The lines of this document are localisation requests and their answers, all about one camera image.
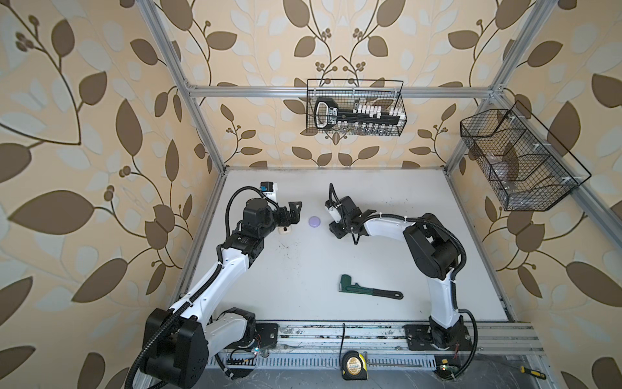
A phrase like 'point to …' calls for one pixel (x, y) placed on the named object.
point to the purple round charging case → (314, 221)
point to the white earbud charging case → (284, 230)
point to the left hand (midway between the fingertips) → (291, 201)
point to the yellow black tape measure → (354, 366)
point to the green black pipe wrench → (346, 285)
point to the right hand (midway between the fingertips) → (337, 226)
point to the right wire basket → (529, 166)
